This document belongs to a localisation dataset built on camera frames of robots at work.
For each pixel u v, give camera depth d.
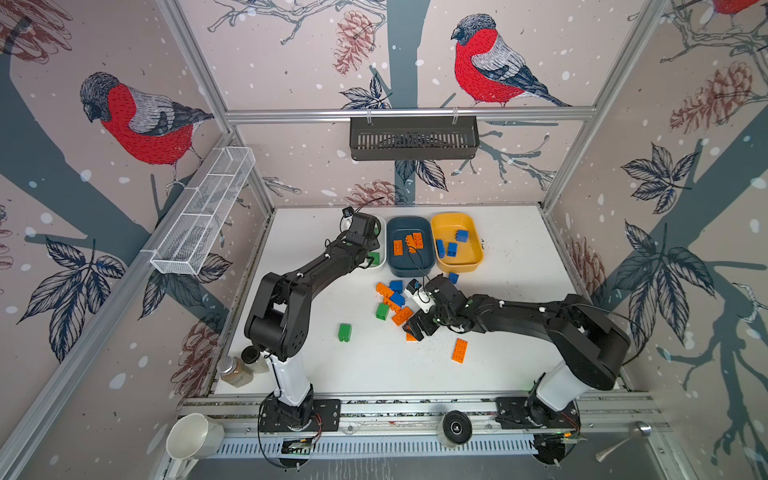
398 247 1.07
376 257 1.06
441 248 1.06
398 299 0.92
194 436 0.65
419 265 0.98
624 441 0.70
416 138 1.07
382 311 0.91
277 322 0.49
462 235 1.11
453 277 0.98
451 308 0.69
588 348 0.45
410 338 0.82
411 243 1.07
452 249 1.04
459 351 0.83
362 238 0.73
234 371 0.73
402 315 0.90
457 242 1.10
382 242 1.03
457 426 0.62
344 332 0.86
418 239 1.08
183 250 0.70
